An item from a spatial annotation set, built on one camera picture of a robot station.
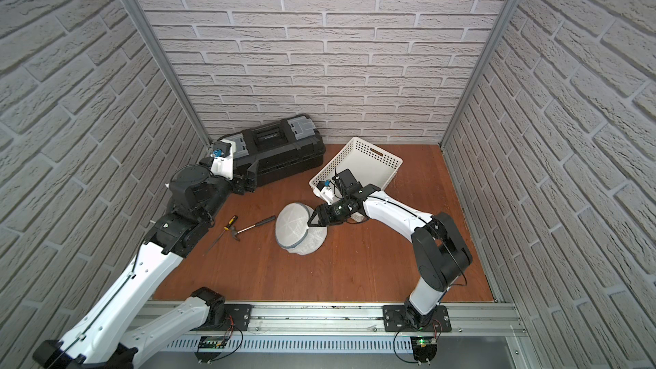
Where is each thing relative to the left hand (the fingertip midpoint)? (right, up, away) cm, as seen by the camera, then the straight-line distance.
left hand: (243, 153), depth 67 cm
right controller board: (+50, -55, +3) cm, 75 cm away
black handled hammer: (-11, -27, +22) cm, 37 cm away
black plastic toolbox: (+9, +5, +29) cm, 31 cm away
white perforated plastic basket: (+40, -2, +43) cm, 59 cm away
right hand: (+20, -22, +15) cm, 33 cm away
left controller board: (-12, -56, +5) cm, 58 cm away
